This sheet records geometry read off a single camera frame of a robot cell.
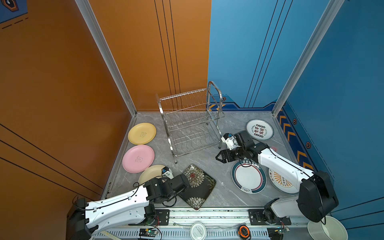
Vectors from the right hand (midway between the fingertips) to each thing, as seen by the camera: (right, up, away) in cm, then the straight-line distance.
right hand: (220, 156), depth 83 cm
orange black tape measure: (+8, -31, -16) cm, 36 cm away
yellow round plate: (-52, +12, +23) cm, 58 cm away
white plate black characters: (+33, +14, +26) cm, 44 cm away
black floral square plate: (-11, -17, 0) cm, 20 cm away
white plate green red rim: (+17, -12, +2) cm, 20 cm away
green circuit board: (-36, -34, -12) cm, 51 cm away
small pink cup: (+39, +2, +16) cm, 42 cm away
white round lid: (-12, -29, -18) cm, 36 cm away
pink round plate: (-51, -4, +11) cm, 52 cm away
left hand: (-19, -14, -6) cm, 24 cm away
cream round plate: (-41, -11, +4) cm, 42 cm away
